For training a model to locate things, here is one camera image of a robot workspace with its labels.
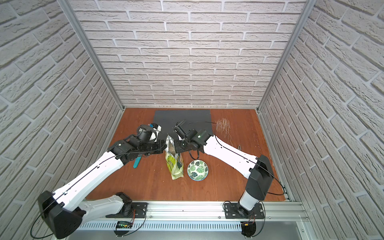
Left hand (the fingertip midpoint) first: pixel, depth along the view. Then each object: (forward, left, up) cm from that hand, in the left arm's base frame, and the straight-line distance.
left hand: (166, 141), depth 76 cm
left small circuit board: (-33, +20, -24) cm, 46 cm away
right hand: (-3, -4, -2) cm, 5 cm away
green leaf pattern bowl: (-7, -17, -20) cm, 27 cm away
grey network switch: (+29, +4, -16) cm, 33 cm away
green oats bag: (-9, -5, -2) cm, 11 cm away
